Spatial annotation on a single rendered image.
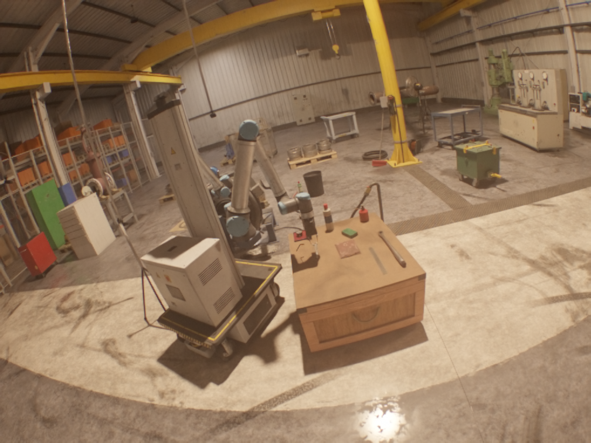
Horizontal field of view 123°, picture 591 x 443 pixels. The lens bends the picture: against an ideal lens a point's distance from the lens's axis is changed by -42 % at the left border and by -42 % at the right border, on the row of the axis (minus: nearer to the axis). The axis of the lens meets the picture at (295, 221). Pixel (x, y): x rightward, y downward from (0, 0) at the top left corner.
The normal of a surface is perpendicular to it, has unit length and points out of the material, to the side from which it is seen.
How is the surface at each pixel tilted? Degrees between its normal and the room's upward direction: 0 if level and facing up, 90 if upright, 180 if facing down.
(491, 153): 90
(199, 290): 90
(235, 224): 95
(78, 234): 90
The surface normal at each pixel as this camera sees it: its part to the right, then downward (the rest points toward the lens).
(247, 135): 0.24, 0.23
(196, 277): 0.86, 0.00
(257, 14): -0.04, 0.42
